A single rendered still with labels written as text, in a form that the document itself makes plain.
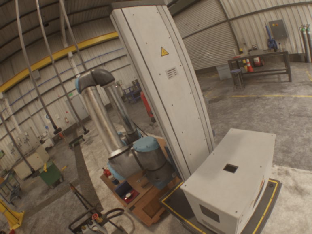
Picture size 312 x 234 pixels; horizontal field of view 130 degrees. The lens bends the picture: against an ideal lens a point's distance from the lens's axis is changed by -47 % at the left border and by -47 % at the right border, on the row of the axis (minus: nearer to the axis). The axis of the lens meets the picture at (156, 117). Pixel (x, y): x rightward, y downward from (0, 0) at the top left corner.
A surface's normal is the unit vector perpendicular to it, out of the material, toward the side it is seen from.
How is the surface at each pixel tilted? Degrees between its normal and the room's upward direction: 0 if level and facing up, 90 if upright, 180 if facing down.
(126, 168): 69
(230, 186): 0
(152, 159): 90
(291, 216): 0
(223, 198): 0
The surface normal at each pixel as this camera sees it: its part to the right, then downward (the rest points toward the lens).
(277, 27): -0.73, 0.50
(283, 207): -0.38, -0.87
